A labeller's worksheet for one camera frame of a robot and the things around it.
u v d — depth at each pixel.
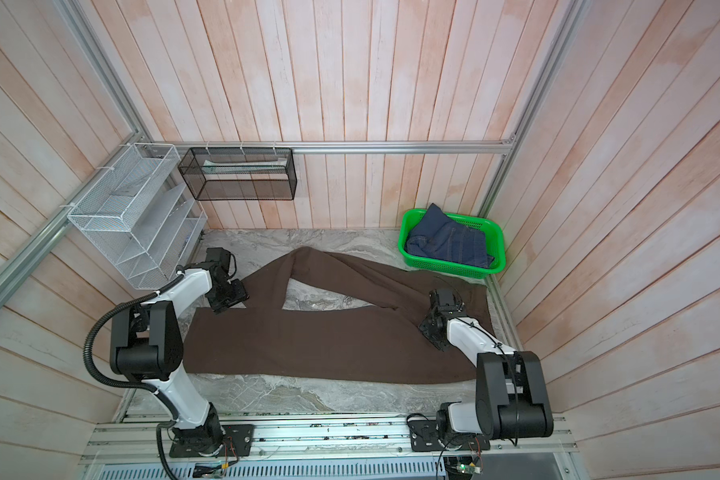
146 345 0.49
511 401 0.43
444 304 0.72
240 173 1.03
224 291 0.82
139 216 0.72
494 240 1.07
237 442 0.73
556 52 0.74
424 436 0.73
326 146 0.96
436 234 1.10
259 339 0.95
